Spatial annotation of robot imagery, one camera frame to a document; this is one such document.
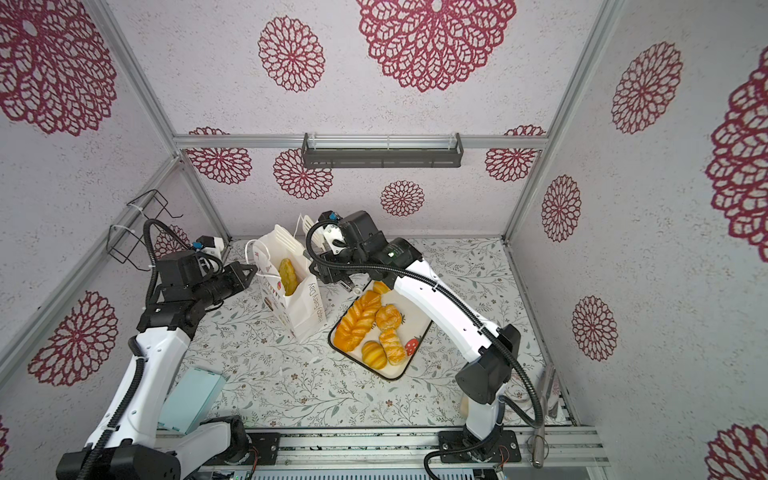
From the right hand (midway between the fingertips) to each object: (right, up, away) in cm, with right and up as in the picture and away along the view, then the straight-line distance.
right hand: (319, 258), depth 70 cm
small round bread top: (+14, -9, +32) cm, 36 cm away
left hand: (-17, -4, +6) cm, 18 cm away
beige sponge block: (+36, -39, +7) cm, 54 cm away
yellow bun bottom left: (+13, -27, +15) cm, 34 cm away
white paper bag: (-7, -10, +4) cm, 12 cm away
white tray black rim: (+26, -21, +26) cm, 42 cm away
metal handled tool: (+55, -44, +6) cm, 71 cm away
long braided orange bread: (+7, -19, +24) cm, 32 cm away
